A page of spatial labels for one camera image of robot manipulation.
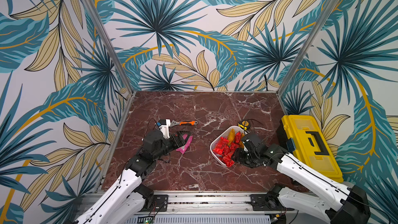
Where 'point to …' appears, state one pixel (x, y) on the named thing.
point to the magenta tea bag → (183, 149)
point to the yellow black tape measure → (244, 125)
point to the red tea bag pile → (225, 150)
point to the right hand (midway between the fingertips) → (233, 158)
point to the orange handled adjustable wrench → (183, 123)
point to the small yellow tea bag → (231, 136)
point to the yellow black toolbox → (301, 136)
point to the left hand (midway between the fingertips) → (186, 137)
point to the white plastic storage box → (213, 145)
